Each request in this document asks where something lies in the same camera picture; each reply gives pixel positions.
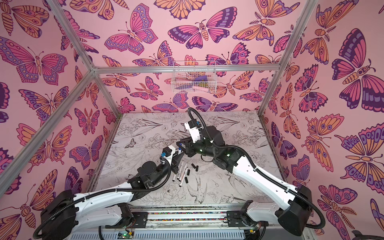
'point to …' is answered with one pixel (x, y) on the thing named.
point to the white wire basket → (194, 77)
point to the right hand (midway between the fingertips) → (179, 139)
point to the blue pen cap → (179, 148)
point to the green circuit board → (125, 235)
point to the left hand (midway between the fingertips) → (183, 150)
